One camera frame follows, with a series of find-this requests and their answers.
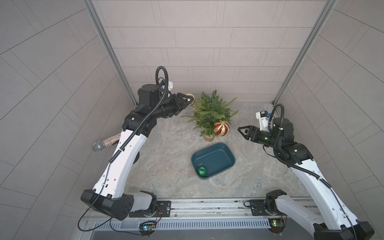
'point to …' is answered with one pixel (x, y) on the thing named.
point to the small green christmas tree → (210, 109)
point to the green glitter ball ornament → (202, 171)
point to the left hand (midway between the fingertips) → (193, 100)
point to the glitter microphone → (99, 146)
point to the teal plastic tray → (214, 159)
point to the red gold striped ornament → (221, 128)
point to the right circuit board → (277, 225)
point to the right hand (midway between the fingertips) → (240, 130)
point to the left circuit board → (147, 228)
